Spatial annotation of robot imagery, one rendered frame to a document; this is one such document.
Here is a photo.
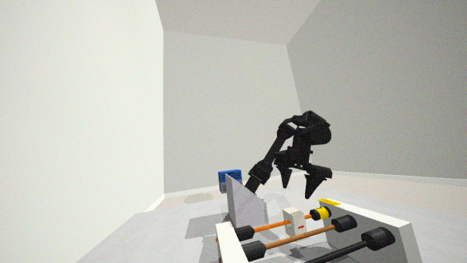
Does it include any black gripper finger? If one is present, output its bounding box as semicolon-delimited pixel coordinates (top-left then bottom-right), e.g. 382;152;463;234
304;174;327;199
276;166;292;188

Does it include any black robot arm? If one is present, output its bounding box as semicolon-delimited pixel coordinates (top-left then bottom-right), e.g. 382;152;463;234
244;110;331;195

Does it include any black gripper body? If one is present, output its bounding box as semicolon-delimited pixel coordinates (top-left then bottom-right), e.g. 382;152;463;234
274;144;332;178

